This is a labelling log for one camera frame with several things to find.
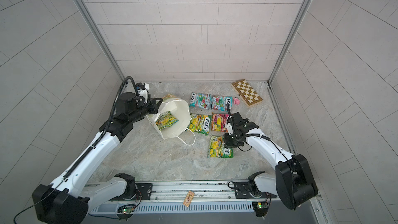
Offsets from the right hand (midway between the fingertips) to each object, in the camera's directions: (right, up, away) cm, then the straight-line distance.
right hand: (225, 144), depth 83 cm
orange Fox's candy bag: (-3, +10, +9) cm, 14 cm away
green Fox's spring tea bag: (-35, +12, +8) cm, 37 cm away
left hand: (-30, +25, -10) cm, 40 cm away
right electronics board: (+14, -24, -15) cm, 32 cm away
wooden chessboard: (+18, +28, +25) cm, 42 cm away
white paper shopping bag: (-28, +18, +18) cm, 37 cm away
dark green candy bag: (-4, -2, -3) cm, 5 cm away
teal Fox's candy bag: (-1, +21, +19) cm, 29 cm away
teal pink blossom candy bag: (-14, +23, +20) cm, 33 cm away
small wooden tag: (-18, -20, -14) cm, 30 cm away
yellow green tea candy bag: (-13, +9, +9) cm, 18 cm away
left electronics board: (-43, -22, -19) cm, 52 cm away
